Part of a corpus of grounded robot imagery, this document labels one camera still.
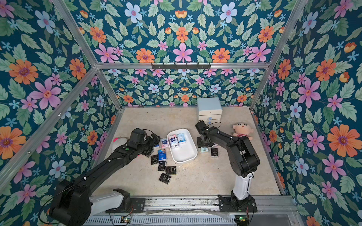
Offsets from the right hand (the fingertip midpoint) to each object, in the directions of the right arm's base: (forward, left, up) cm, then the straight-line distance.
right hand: (203, 143), depth 96 cm
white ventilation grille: (-44, +20, -3) cm, 48 cm away
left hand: (-5, +28, +12) cm, 30 cm away
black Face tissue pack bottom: (-24, +23, +1) cm, 33 cm away
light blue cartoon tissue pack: (+4, +15, +2) cm, 16 cm away
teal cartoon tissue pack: (-6, 0, +2) cm, 6 cm away
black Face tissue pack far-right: (-6, -8, 0) cm, 10 cm away
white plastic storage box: (-6, +11, -1) cm, 12 cm away
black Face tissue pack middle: (-17, +26, 0) cm, 31 cm away
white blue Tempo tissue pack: (-1, +20, +4) cm, 20 cm away
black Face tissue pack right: (-19, +20, 0) cm, 27 cm away
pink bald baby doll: (+9, -27, +6) cm, 28 cm away
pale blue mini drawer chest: (+19, -5, +14) cm, 24 cm away
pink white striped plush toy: (-4, +56, +6) cm, 57 cm away
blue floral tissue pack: (-10, +27, +1) cm, 28 cm away
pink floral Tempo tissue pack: (-1, +27, +1) cm, 27 cm away
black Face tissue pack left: (-13, +31, 0) cm, 34 cm away
